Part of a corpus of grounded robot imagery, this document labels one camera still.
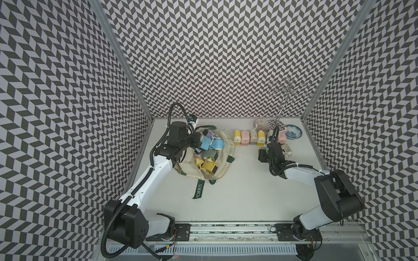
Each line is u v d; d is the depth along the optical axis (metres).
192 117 0.69
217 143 0.96
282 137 0.99
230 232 0.74
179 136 0.59
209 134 0.99
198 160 0.87
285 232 0.72
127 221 0.39
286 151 0.96
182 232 0.72
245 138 0.99
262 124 1.12
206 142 0.93
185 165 0.79
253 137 0.99
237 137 0.99
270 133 0.96
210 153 0.94
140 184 0.44
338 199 0.44
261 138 0.98
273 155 0.71
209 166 0.87
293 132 1.08
